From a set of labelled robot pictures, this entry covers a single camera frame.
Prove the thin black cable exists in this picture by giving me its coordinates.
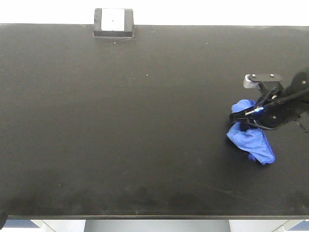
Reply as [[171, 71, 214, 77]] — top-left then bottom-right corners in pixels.
[[245, 87, 309, 116]]

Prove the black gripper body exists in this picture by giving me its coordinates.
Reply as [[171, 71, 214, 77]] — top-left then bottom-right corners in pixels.
[[255, 89, 303, 131]]

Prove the blue cloth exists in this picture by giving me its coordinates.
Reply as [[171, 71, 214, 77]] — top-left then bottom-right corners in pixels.
[[226, 99, 276, 166]]

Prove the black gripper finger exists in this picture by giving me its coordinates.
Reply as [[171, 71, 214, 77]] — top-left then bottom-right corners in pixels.
[[229, 105, 266, 120], [0, 210, 8, 228], [229, 117, 275, 131]]

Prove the black outlet box white face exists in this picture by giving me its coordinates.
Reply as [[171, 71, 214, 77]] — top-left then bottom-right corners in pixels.
[[92, 8, 135, 40]]

